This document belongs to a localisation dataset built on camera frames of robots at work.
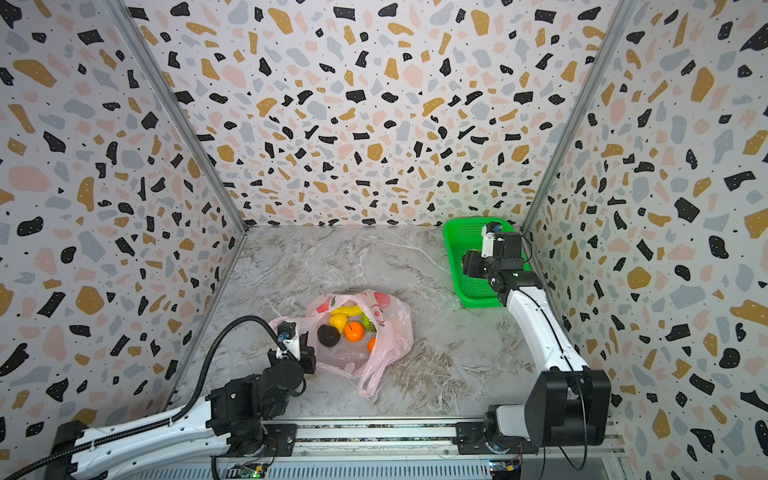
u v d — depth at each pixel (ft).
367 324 2.92
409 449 2.40
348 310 3.10
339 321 2.96
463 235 4.05
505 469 2.35
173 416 1.64
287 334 2.04
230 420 1.74
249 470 2.30
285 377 1.81
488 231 2.47
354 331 2.92
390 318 2.75
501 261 2.06
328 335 2.86
